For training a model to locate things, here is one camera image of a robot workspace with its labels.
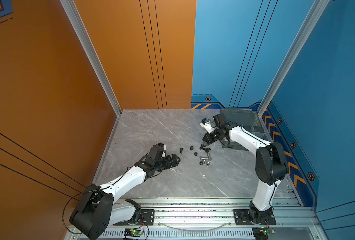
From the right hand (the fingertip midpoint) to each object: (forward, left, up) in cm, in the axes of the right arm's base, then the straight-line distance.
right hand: (203, 138), depth 93 cm
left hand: (-14, +17, -1) cm, 22 cm away
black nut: (-6, +5, -9) cm, 12 cm away
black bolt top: (-3, +7, -7) cm, 10 cm away
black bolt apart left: (-4, +14, -7) cm, 16 cm away
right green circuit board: (-48, -24, -11) cm, 54 cm away
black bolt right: (-3, -3, -7) cm, 9 cm away
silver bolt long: (-9, -4, -8) cm, 13 cm away
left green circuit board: (-47, +37, -10) cm, 61 cm away
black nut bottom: (-13, +2, -8) cm, 15 cm away
